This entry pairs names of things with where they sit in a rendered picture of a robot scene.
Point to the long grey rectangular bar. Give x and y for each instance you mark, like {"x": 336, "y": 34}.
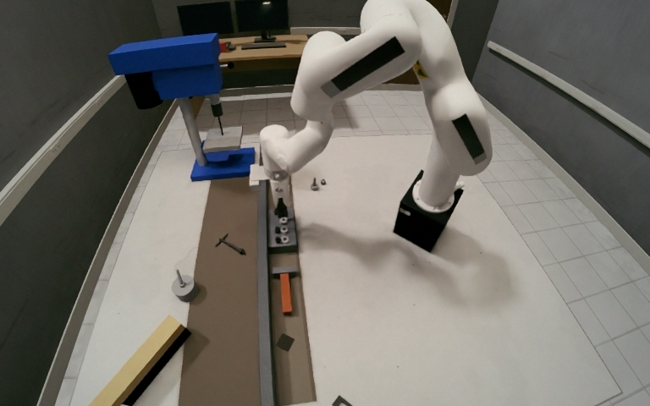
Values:
{"x": 265, "y": 326}

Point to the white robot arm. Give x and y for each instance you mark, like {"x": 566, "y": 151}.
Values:
{"x": 390, "y": 43}

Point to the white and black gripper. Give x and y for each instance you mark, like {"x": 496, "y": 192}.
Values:
{"x": 281, "y": 195}

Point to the blue drill press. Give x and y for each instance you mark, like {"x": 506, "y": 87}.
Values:
{"x": 164, "y": 59}

